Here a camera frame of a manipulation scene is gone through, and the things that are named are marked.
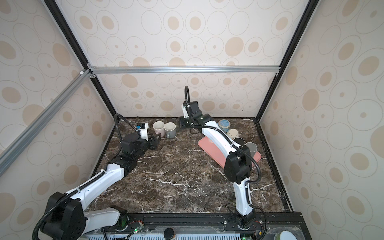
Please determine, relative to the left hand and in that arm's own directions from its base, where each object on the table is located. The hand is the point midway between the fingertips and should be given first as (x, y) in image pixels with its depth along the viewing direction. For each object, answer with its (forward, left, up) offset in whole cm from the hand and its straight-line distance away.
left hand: (161, 132), depth 79 cm
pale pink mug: (+16, +6, -16) cm, 24 cm away
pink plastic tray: (+2, -32, -25) cm, 40 cm away
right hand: (+10, -9, -3) cm, 14 cm away
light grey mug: (+15, -1, -17) cm, 23 cm away
